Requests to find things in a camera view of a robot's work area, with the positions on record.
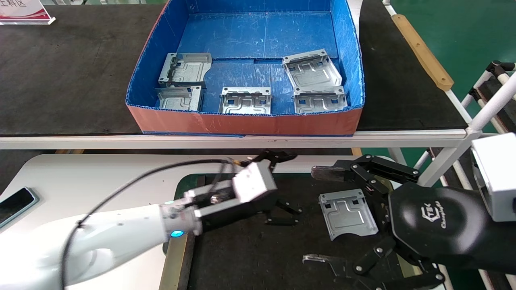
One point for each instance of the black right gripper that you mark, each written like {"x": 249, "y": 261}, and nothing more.
{"x": 439, "y": 225}

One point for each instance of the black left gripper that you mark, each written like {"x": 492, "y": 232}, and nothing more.
{"x": 242, "y": 211}

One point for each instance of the silver metal bracket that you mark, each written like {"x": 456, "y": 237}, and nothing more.
{"x": 346, "y": 213}
{"x": 187, "y": 70}
{"x": 246, "y": 102}
{"x": 177, "y": 100}
{"x": 320, "y": 102}
{"x": 312, "y": 72}

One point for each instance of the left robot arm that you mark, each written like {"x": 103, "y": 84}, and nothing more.
{"x": 113, "y": 237}

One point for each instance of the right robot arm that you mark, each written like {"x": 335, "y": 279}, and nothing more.
{"x": 500, "y": 245}

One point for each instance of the blue corrugated plastic box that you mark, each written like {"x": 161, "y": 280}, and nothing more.
{"x": 250, "y": 32}

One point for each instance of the small black work mat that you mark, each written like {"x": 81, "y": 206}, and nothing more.
{"x": 262, "y": 257}

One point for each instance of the short tan plastic strip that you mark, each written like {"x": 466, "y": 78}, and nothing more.
{"x": 175, "y": 262}

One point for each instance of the white pipe rack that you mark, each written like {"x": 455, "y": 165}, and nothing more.
{"x": 483, "y": 108}

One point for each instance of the long tan wooden strip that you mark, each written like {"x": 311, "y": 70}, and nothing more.
{"x": 423, "y": 52}

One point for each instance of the large black table mat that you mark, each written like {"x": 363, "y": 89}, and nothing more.
{"x": 60, "y": 80}

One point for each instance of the black smartphone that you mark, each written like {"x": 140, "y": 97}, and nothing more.
{"x": 14, "y": 203}

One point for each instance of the white red sign stand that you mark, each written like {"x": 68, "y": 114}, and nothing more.
{"x": 24, "y": 12}

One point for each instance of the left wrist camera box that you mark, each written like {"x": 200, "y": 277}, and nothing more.
{"x": 254, "y": 181}

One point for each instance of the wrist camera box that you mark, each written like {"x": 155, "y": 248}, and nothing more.
{"x": 498, "y": 177}
{"x": 254, "y": 181}

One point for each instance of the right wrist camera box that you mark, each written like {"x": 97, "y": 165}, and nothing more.
{"x": 498, "y": 177}

